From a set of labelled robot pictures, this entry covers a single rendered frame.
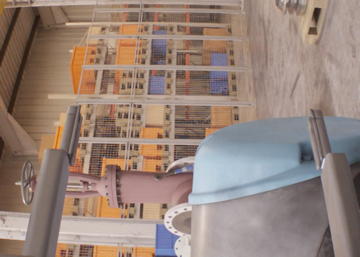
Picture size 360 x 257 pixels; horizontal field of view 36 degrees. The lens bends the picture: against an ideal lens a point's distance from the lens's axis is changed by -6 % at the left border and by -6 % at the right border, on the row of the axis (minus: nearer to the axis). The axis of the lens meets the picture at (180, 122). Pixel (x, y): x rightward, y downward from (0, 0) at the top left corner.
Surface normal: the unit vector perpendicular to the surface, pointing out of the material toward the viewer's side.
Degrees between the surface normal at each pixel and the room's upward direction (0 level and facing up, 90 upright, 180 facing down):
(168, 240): 90
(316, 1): 90
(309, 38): 90
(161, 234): 90
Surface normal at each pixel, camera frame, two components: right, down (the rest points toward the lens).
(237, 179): -0.65, 0.11
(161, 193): -0.02, 0.65
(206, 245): -0.87, 0.11
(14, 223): 0.01, -0.66
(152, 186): -0.01, 0.47
